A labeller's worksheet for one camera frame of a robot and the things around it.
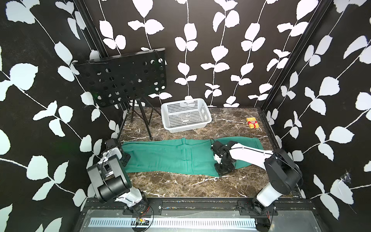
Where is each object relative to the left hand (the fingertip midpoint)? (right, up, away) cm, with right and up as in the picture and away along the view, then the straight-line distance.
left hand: (125, 159), depth 90 cm
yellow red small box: (+90, +23, +21) cm, 95 cm away
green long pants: (+44, +2, +3) cm, 44 cm away
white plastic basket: (+36, +28, +25) cm, 52 cm away
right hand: (+59, -6, -5) cm, 60 cm away
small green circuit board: (+17, -26, -19) cm, 37 cm away
